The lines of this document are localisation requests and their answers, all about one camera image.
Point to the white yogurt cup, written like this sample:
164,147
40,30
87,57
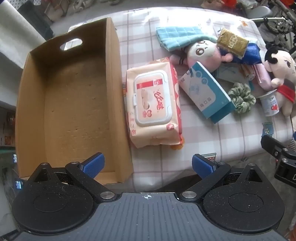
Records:
269,104

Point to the white curtain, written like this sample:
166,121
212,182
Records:
13,30

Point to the light blue towel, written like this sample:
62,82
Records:
175,37

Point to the pink wet wipes pack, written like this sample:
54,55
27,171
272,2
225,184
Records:
150,97

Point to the bicycle with grey saddle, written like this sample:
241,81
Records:
277,25

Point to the dark cloth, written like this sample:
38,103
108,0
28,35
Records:
37,18

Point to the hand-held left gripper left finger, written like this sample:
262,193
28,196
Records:
93,162

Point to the gold snack packet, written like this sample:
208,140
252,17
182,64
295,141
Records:
231,41

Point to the black-haired plush doll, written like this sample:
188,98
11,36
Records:
281,62

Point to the white tissue packet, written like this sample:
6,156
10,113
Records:
231,71

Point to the pink plush toy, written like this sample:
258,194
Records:
203,54

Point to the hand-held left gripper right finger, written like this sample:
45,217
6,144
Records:
202,165

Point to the pink folded cloth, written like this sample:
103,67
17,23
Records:
262,76

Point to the blue white mask box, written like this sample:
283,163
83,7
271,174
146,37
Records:
203,90

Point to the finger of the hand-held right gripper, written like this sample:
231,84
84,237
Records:
275,149

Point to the dark blue packet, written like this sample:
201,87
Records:
252,54

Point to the brown cardboard box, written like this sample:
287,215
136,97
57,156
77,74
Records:
76,104

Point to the green scrunchie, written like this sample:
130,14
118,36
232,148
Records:
241,97

